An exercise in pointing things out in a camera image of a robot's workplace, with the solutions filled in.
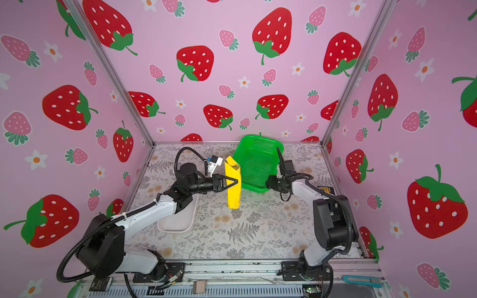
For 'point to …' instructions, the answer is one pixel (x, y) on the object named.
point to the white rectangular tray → (183, 221)
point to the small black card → (99, 284)
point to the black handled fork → (236, 166)
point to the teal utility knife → (371, 282)
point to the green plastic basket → (258, 159)
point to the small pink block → (199, 287)
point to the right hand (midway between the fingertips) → (269, 183)
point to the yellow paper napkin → (234, 190)
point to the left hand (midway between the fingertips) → (237, 183)
